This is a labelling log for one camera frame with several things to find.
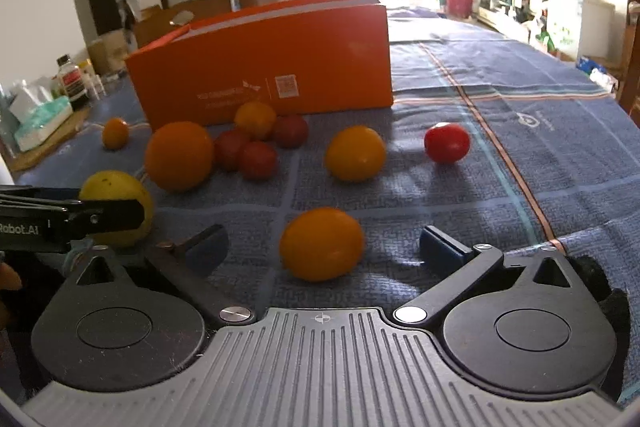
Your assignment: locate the blue patterned tablecloth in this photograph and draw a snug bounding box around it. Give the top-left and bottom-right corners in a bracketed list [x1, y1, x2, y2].
[15, 7, 640, 408]

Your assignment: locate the white cabinet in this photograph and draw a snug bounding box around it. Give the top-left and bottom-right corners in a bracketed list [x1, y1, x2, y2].
[547, 0, 616, 62]

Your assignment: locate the small orange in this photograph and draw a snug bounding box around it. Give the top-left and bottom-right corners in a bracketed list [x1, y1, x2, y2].
[102, 118, 130, 150]
[234, 102, 277, 140]

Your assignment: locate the medium orange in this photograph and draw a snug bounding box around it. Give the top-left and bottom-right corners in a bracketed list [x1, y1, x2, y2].
[325, 126, 387, 182]
[279, 208, 366, 283]

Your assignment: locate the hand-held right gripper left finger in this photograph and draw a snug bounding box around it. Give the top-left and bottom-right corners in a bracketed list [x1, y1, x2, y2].
[75, 223, 256, 324]

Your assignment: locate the orange cardboard box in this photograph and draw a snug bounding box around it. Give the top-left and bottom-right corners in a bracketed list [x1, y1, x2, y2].
[125, 0, 393, 128]

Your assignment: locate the wooden cutting board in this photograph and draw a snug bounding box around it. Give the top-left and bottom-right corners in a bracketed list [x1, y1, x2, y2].
[10, 104, 93, 172]

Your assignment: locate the person's left hand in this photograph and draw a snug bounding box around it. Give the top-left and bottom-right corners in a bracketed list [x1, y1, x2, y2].
[0, 262, 23, 329]

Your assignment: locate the dark bottle with black cap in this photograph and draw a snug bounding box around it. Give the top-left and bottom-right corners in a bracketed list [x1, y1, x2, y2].
[56, 55, 87, 110]

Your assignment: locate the yellow lemon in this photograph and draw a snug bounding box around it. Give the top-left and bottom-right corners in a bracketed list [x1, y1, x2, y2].
[80, 171, 155, 249]

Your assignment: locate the black fuzzy cloth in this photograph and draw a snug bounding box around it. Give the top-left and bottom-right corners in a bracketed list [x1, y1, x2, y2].
[570, 256, 632, 403]

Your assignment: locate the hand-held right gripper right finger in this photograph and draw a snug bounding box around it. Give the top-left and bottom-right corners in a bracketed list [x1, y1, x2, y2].
[392, 225, 583, 325]

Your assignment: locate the brown cardboard box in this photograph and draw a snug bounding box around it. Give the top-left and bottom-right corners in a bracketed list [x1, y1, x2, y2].
[87, 29, 133, 75]

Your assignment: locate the large orange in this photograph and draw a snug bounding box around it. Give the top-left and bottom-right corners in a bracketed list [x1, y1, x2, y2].
[145, 122, 216, 192]

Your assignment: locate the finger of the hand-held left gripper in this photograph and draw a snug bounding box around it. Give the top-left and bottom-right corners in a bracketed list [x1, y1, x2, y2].
[50, 198, 144, 239]

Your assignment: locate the green white tissue pack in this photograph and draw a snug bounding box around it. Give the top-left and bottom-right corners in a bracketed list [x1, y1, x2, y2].
[12, 79, 75, 152]

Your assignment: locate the red tomato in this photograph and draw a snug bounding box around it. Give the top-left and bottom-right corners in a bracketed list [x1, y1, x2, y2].
[214, 129, 251, 172]
[239, 141, 278, 180]
[424, 122, 471, 164]
[272, 114, 309, 149]

